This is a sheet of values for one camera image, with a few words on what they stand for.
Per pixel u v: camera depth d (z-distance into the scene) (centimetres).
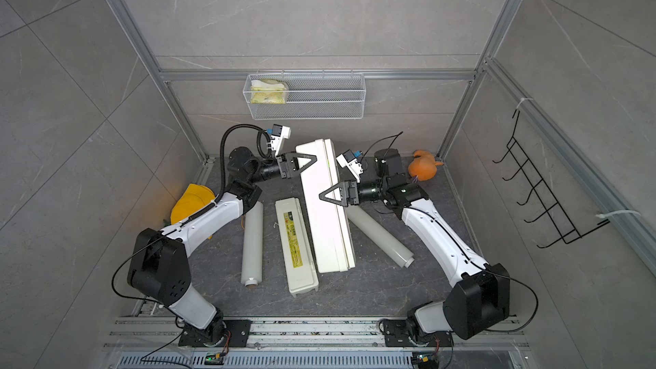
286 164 61
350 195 60
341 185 60
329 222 63
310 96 101
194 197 106
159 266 45
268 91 87
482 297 40
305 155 63
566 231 58
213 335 66
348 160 65
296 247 82
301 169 63
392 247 88
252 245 87
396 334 73
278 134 66
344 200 60
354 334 75
